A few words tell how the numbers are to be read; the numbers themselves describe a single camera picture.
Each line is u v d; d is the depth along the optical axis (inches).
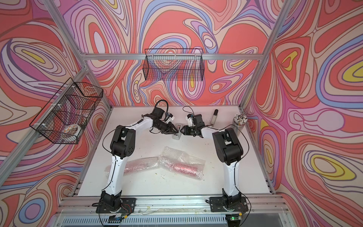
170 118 37.5
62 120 28.4
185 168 31.6
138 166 32.2
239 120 34.6
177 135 38.7
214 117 42.6
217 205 28.7
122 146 24.3
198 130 30.8
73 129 28.3
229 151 21.4
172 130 37.3
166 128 35.8
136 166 32.1
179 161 34.7
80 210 28.9
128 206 28.7
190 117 36.7
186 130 35.8
